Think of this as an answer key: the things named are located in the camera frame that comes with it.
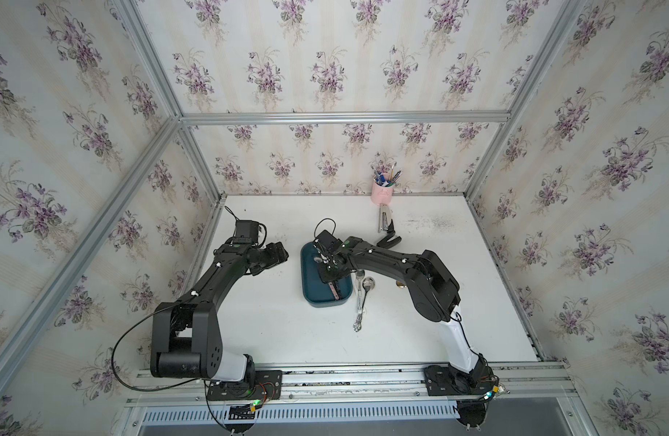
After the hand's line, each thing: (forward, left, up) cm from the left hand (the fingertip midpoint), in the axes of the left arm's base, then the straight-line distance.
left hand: (282, 258), depth 88 cm
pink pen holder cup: (+33, -37, -3) cm, 50 cm away
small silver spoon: (-2, -26, -8) cm, 28 cm away
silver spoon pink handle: (-10, -18, -8) cm, 22 cm away
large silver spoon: (-5, -29, -9) cm, 31 cm away
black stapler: (+17, -40, -9) cm, 45 cm away
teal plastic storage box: (-9, -12, -7) cm, 17 cm away
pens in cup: (+36, -39, +2) cm, 53 cm away
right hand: (-2, -15, -8) cm, 18 cm away
